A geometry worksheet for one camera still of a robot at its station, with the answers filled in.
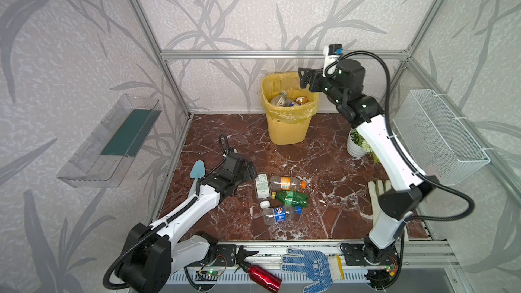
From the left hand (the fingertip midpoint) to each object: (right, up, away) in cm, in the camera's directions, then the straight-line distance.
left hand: (250, 164), depth 86 cm
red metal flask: (+6, -34, -19) cm, 40 cm away
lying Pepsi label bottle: (+11, -18, -8) cm, 23 cm away
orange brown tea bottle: (+25, +30, +16) cm, 42 cm away
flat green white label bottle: (+6, -11, +1) cm, 13 cm away
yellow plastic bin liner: (+10, +38, +15) cm, 42 cm away
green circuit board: (-13, -38, -14) cm, 42 cm away
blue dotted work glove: (+25, -33, -15) cm, 44 cm away
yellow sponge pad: (+33, -36, -15) cm, 51 cm away
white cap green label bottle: (+14, +29, +11) cm, 34 cm away
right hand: (+23, +38, -17) cm, 48 cm away
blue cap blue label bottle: (+20, +28, +13) cm, 37 cm away
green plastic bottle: (+18, -14, -1) cm, 23 cm away
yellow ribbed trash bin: (+16, +17, +5) cm, 24 cm away
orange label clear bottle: (+14, -8, +1) cm, 17 cm away
